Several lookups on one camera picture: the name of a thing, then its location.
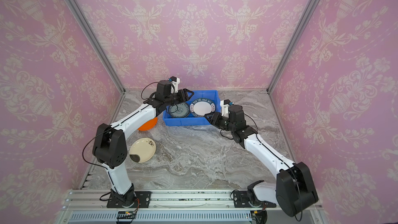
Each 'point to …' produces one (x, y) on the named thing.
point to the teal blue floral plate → (179, 110)
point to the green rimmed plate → (200, 106)
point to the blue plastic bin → (213, 95)
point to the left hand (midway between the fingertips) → (191, 94)
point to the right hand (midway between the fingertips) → (206, 116)
